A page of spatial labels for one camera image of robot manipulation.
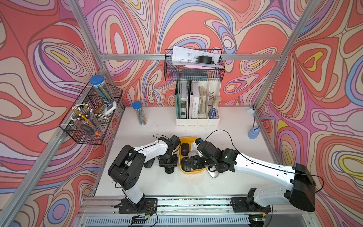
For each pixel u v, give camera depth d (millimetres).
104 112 750
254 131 954
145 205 731
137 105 1198
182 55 856
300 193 387
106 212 725
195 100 917
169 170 844
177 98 871
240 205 733
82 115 585
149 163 867
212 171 617
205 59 813
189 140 901
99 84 703
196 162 661
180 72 1015
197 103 934
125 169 461
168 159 750
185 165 846
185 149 919
